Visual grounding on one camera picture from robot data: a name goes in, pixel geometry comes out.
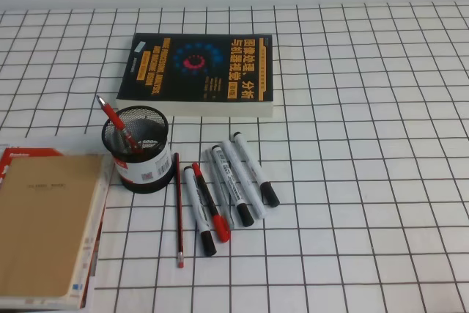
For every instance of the clear grey pen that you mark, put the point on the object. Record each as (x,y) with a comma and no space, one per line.
(221,193)

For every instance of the black mesh pen holder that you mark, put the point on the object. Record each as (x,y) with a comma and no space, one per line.
(152,168)

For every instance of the red ballpoint pen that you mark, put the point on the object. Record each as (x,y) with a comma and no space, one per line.
(120,126)

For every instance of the white marker black cap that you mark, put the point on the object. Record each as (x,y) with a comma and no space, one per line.
(199,212)
(262,180)
(228,177)

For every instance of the white grey marker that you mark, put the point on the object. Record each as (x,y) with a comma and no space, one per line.
(242,175)

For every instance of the black hardcover textbook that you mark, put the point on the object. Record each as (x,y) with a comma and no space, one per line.
(200,75)

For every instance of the red black pencil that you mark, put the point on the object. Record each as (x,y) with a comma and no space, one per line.
(180,242)

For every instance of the brown kraft notebook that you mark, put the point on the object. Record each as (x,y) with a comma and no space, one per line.
(46,204)

